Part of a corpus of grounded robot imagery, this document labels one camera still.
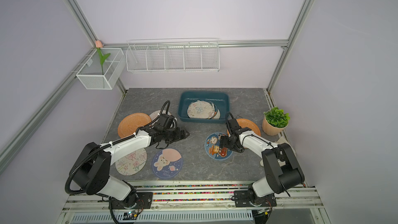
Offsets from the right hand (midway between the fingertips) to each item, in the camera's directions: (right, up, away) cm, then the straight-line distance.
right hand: (226, 145), depth 91 cm
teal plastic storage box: (-1, +29, +24) cm, 38 cm away
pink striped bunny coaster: (-48, +17, +16) cm, 54 cm away
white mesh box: (-69, +39, -14) cm, 80 cm away
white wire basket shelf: (-35, +58, +14) cm, 69 cm away
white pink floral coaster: (-53, -8, -6) cm, 54 cm away
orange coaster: (-63, +11, +11) cm, 65 cm away
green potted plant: (+27, +15, -4) cm, 32 cm away
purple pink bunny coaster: (-34, -9, -6) cm, 36 cm away
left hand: (-24, +6, -5) cm, 26 cm away
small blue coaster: (-8, -3, 0) cm, 8 cm away
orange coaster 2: (+14, +12, +11) cm, 21 cm away
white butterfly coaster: (-17, +21, +15) cm, 31 cm away
